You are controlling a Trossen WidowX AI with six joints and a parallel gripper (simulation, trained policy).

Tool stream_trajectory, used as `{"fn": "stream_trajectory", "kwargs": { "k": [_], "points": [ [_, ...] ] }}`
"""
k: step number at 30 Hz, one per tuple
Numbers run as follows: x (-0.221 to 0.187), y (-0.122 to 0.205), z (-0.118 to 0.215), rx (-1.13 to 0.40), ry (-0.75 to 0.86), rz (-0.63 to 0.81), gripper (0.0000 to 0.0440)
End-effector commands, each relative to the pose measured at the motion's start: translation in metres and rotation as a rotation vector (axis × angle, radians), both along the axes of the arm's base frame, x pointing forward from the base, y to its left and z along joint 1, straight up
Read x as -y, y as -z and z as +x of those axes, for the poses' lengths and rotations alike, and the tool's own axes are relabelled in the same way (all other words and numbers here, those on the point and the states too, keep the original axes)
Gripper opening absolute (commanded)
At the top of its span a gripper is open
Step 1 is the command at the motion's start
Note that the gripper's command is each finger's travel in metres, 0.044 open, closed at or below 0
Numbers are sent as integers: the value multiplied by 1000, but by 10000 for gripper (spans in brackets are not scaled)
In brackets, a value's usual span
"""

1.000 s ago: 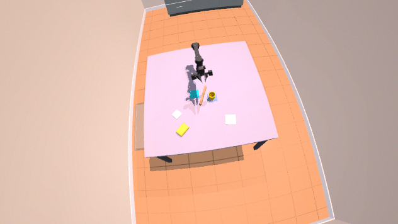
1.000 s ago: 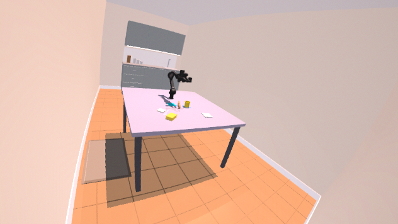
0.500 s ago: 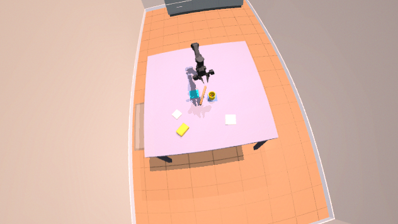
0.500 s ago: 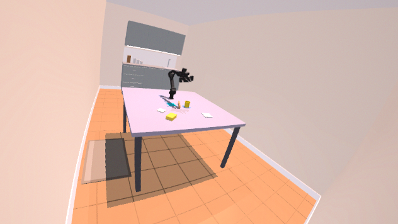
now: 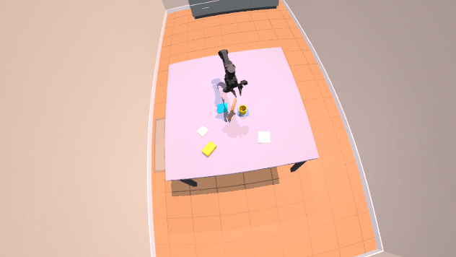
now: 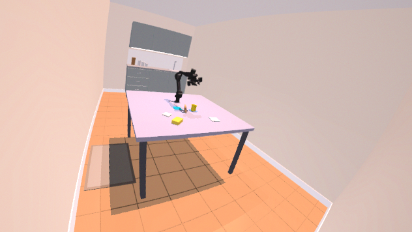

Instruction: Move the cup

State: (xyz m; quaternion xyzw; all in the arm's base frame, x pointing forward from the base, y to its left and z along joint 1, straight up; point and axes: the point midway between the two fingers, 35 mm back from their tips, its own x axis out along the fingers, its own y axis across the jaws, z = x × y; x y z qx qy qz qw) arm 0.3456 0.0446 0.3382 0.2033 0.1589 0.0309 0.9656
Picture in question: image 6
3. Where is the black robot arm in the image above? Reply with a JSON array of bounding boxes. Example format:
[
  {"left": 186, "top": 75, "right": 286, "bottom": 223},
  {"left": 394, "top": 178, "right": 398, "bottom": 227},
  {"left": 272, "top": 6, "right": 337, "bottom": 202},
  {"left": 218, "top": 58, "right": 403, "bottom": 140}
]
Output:
[{"left": 175, "top": 68, "right": 198, "bottom": 102}]

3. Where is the yellow flat block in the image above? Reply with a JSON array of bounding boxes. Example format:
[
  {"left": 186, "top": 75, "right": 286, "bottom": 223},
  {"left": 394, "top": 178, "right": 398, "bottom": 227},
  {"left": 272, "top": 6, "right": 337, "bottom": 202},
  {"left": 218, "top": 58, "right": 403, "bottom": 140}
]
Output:
[{"left": 171, "top": 117, "right": 183, "bottom": 125}]

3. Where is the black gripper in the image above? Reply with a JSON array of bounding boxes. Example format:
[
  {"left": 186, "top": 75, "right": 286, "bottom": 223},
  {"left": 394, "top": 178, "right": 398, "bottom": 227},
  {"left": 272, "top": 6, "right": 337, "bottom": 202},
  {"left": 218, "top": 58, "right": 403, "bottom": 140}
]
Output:
[{"left": 188, "top": 77, "right": 202, "bottom": 86}]

